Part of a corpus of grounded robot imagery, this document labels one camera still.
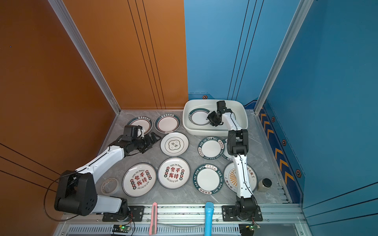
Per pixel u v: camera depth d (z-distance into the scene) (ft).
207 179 2.78
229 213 2.38
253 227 2.28
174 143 3.26
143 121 3.68
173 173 2.85
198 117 3.77
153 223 2.29
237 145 2.28
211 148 3.17
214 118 3.24
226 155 3.06
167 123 3.68
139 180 2.78
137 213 2.38
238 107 3.72
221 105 3.08
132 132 2.28
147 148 2.55
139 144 2.43
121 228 2.32
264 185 2.43
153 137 2.59
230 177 2.78
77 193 1.39
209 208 2.37
